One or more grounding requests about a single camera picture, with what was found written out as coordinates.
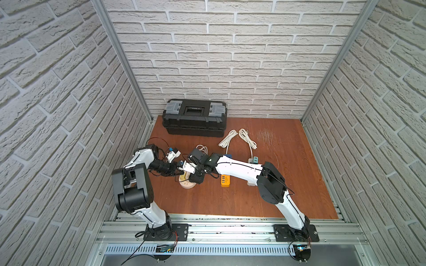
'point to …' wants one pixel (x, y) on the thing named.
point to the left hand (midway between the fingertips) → (182, 172)
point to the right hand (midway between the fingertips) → (194, 172)
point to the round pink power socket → (184, 182)
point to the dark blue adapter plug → (229, 155)
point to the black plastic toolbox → (198, 118)
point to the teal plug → (255, 159)
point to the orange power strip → (225, 180)
